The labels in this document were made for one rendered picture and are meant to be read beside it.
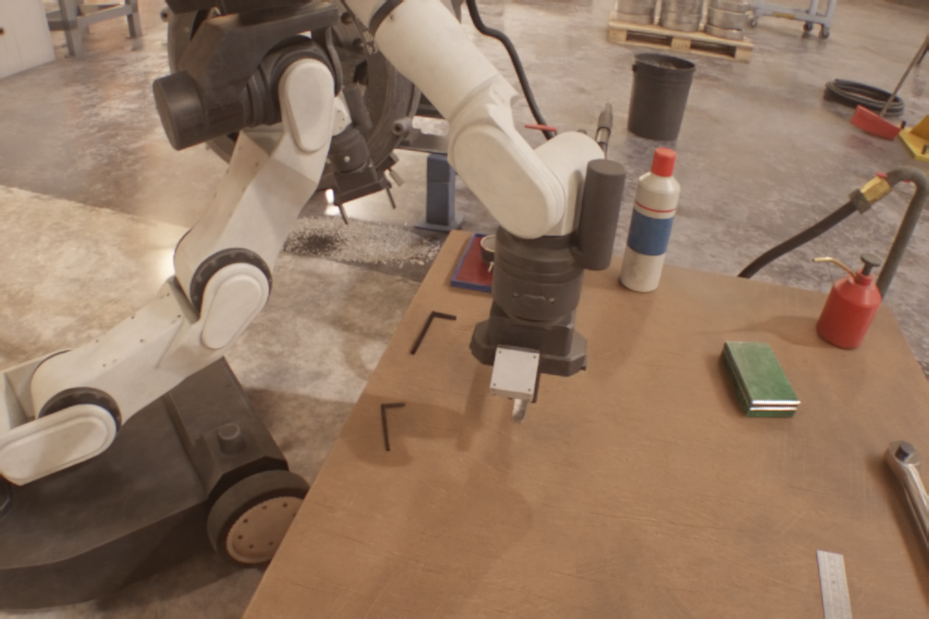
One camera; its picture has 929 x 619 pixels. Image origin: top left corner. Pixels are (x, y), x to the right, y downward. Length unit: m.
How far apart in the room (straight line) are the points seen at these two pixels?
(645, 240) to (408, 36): 0.54
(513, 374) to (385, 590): 0.24
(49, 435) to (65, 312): 0.94
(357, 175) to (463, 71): 0.80
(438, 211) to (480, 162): 1.57
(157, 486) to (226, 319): 0.32
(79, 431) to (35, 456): 0.08
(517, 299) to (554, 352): 0.08
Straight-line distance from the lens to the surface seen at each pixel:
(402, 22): 0.58
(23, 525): 1.22
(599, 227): 0.55
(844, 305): 1.02
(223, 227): 1.05
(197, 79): 0.94
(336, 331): 1.67
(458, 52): 0.57
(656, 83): 3.09
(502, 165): 0.52
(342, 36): 1.78
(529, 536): 0.66
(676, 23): 5.63
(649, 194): 0.95
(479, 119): 0.53
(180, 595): 1.23
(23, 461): 1.15
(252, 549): 1.18
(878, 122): 4.31
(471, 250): 1.07
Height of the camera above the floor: 1.01
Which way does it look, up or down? 36 degrees down
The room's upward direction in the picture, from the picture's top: 3 degrees clockwise
